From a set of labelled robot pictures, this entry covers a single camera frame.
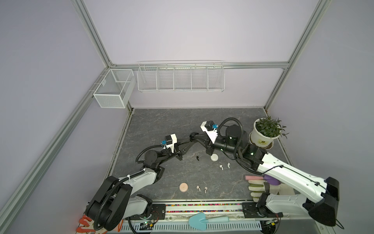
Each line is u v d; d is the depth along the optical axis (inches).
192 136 25.4
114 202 16.5
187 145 26.7
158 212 29.0
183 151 26.2
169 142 23.4
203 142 23.5
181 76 38.5
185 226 27.8
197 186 31.9
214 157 35.7
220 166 35.0
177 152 24.9
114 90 41.0
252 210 29.0
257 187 32.0
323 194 15.5
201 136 24.4
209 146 22.1
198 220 27.9
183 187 31.7
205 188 31.7
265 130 33.9
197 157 36.9
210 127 20.9
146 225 28.5
